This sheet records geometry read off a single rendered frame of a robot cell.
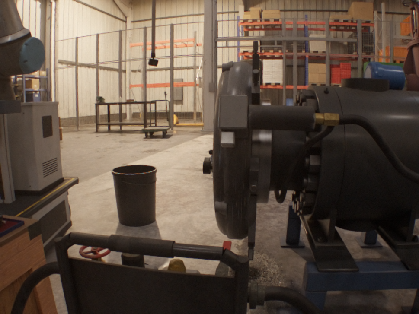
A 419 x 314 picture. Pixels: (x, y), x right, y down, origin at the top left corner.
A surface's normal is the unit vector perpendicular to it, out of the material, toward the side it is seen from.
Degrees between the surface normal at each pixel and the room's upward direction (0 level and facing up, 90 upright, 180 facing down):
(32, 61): 94
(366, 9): 90
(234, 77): 39
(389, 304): 0
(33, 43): 94
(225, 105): 68
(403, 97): 29
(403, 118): 53
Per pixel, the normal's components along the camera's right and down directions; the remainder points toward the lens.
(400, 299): 0.00, -0.98
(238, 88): -0.13, -0.52
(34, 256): 0.99, 0.03
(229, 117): -0.14, -0.22
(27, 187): 0.04, 0.18
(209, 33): -0.25, 0.17
